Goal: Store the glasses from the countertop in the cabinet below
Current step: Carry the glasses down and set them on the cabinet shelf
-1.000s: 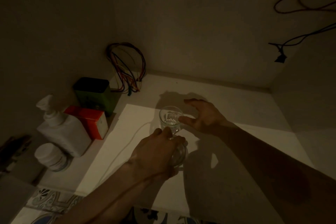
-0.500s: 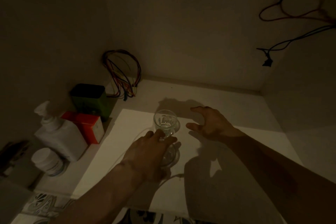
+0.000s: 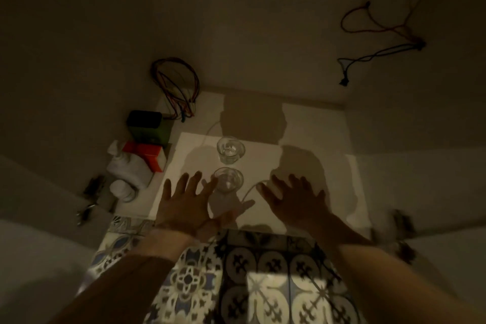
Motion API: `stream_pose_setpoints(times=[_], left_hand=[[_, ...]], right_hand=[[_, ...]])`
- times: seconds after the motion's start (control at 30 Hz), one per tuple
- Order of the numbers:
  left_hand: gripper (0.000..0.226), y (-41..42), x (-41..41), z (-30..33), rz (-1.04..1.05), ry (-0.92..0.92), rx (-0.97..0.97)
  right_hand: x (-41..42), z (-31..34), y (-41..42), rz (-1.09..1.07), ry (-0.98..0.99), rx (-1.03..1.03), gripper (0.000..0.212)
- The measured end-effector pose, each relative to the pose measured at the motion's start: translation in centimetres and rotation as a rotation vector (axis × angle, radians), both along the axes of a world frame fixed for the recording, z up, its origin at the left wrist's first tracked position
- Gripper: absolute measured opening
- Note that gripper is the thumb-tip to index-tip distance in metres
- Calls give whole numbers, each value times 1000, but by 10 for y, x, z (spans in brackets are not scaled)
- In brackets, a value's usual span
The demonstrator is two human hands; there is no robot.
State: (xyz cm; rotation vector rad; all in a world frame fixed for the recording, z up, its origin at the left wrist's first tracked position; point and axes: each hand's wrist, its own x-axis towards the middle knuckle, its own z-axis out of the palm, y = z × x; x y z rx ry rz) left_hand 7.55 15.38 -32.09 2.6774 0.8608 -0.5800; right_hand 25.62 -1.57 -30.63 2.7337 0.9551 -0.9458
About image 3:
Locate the bunch of keys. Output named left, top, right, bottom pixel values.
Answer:
left=75, top=203, right=96, bottom=226

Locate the small round white bottle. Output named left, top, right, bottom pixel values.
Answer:
left=109, top=179, right=137, bottom=203

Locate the white square board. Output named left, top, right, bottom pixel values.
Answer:
left=154, top=132, right=372, bottom=239

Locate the red and white box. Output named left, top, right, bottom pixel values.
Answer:
left=122, top=140, right=168, bottom=173

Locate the person's right forearm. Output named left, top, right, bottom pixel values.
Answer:
left=312, top=221, right=486, bottom=324

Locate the dark blurred object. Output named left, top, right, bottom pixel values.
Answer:
left=391, top=209, right=418, bottom=264

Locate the dark green box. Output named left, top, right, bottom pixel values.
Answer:
left=126, top=110, right=172, bottom=146

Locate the person's left forearm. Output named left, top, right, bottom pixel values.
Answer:
left=49, top=226, right=198, bottom=324

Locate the clear glass beaker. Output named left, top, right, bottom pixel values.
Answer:
left=216, top=136, right=246, bottom=165
left=212, top=167, right=244, bottom=194

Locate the person's right hand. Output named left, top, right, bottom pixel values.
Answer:
left=256, top=174, right=330, bottom=234

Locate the bundle of coloured wires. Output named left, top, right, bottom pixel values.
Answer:
left=151, top=57, right=200, bottom=122

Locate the white pump bottle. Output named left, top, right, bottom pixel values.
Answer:
left=106, top=140, right=153, bottom=188

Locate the person's left hand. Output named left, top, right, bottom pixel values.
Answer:
left=154, top=171, right=256, bottom=241

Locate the thin white cable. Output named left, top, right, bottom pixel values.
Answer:
left=202, top=119, right=225, bottom=146
left=241, top=182, right=271, bottom=203

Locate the dark blue wire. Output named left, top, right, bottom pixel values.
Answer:
left=337, top=41, right=427, bottom=87

